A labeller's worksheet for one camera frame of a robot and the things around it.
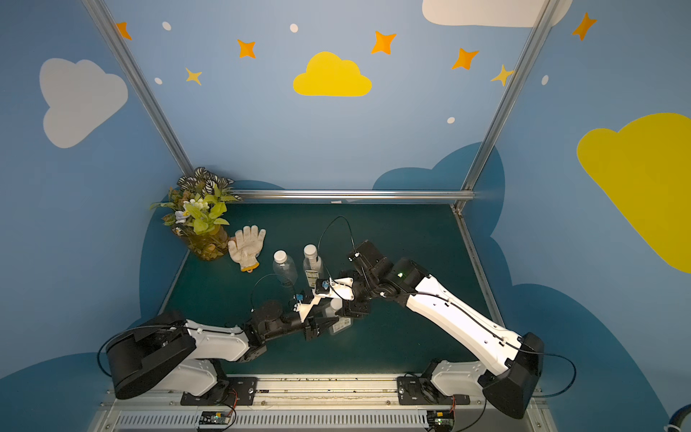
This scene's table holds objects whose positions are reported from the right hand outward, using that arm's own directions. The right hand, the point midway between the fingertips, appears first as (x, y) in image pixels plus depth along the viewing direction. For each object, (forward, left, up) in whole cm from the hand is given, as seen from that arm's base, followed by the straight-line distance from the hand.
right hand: (343, 290), depth 72 cm
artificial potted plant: (+25, +51, +4) cm, 57 cm away
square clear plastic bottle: (-4, 0, -17) cm, 17 cm away
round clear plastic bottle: (+13, +22, -13) cm, 28 cm away
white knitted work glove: (+25, +41, -19) cm, 52 cm away
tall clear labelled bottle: (+17, +13, -15) cm, 26 cm away
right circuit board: (-26, -28, -23) cm, 45 cm away
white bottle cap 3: (-2, +2, -5) cm, 5 cm away
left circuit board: (-29, +33, -22) cm, 49 cm away
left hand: (-2, +2, -8) cm, 9 cm away
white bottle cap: (+13, +22, -5) cm, 26 cm away
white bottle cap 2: (+13, +11, -1) cm, 17 cm away
